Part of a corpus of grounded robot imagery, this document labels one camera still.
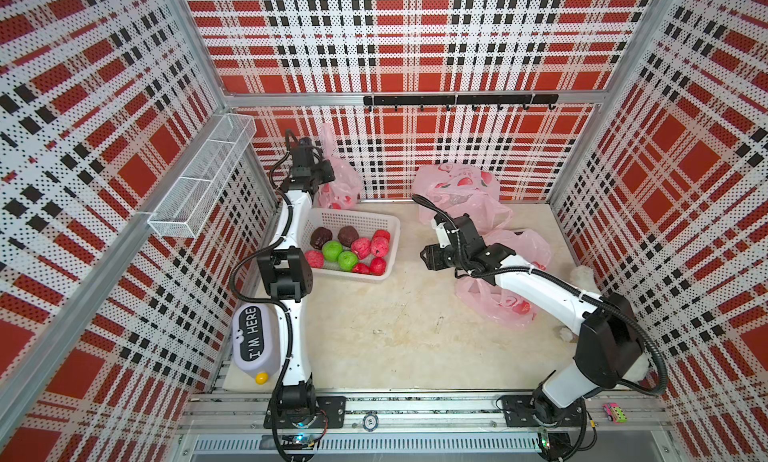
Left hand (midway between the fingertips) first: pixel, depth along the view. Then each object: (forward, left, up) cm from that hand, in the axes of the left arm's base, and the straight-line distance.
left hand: (333, 164), depth 99 cm
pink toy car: (-69, -75, -21) cm, 104 cm away
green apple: (-23, +1, -18) cm, 29 cm away
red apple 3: (-29, -10, -19) cm, 36 cm away
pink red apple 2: (-26, +6, -18) cm, 32 cm away
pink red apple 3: (-22, -16, -16) cm, 31 cm away
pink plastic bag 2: (-43, -46, -13) cm, 64 cm away
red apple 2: (-29, -15, -19) cm, 37 cm away
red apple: (-15, -16, -19) cm, 29 cm away
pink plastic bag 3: (-5, -44, -8) cm, 45 cm away
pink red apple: (-22, -10, -17) cm, 29 cm away
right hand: (-31, -32, -7) cm, 46 cm away
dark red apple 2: (-17, +6, -17) cm, 25 cm away
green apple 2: (-27, -5, -18) cm, 33 cm away
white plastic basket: (-5, -8, -24) cm, 26 cm away
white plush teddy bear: (-35, -78, -15) cm, 87 cm away
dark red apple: (-16, -4, -19) cm, 25 cm away
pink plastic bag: (-6, -4, -7) cm, 10 cm away
